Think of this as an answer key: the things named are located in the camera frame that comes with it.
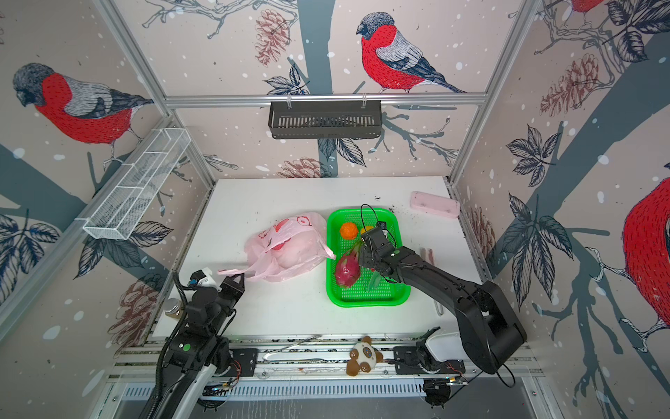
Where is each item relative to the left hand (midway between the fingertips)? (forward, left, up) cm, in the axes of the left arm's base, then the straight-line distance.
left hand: (243, 272), depth 79 cm
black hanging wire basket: (+60, -24, +16) cm, 67 cm away
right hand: (+8, -41, -5) cm, 42 cm away
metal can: (-10, +19, -2) cm, 21 cm away
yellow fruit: (+21, -40, -7) cm, 46 cm away
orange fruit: (+20, -34, -7) cm, 40 cm away
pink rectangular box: (+35, -72, -10) cm, 81 cm away
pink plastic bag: (+15, -10, -12) cm, 22 cm away
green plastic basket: (-2, -41, -7) cm, 41 cm away
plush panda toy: (-22, -36, -10) cm, 44 cm away
